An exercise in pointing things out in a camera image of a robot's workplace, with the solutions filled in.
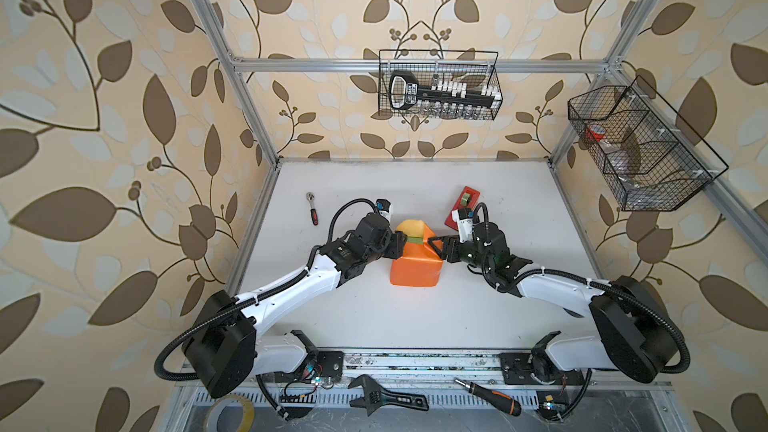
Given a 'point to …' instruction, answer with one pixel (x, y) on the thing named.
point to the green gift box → (415, 239)
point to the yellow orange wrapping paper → (421, 265)
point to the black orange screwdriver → (495, 398)
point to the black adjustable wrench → (374, 397)
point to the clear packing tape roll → (211, 419)
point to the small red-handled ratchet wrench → (310, 196)
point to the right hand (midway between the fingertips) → (436, 242)
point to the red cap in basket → (595, 132)
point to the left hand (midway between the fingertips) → (404, 235)
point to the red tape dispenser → (468, 199)
